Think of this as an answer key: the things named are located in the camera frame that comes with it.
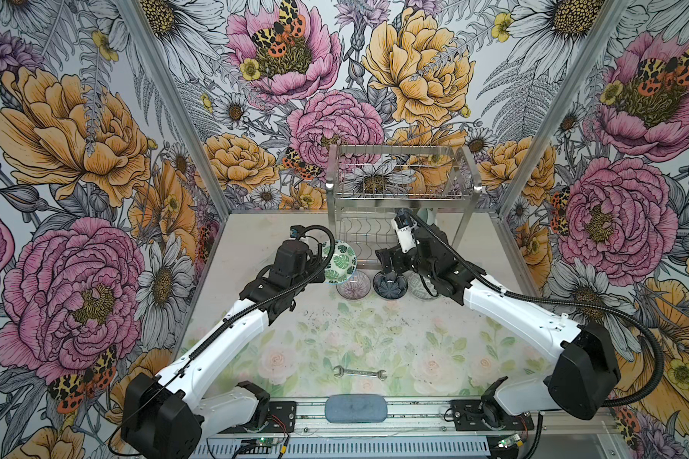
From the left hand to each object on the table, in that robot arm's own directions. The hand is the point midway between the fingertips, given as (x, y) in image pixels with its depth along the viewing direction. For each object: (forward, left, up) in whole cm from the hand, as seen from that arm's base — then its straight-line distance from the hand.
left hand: (315, 267), depth 81 cm
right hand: (+3, -22, +1) cm, 22 cm away
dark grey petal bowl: (+3, -23, -18) cm, 29 cm away
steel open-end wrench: (-23, -18, -20) cm, 35 cm away
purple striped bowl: (+5, -12, -19) cm, 23 cm away
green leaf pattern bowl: (+2, -8, -1) cm, 8 cm away
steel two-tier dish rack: (+45, -17, -8) cm, 48 cm away
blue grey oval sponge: (-32, -11, -17) cm, 37 cm away
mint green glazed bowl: (+28, -38, -8) cm, 48 cm away
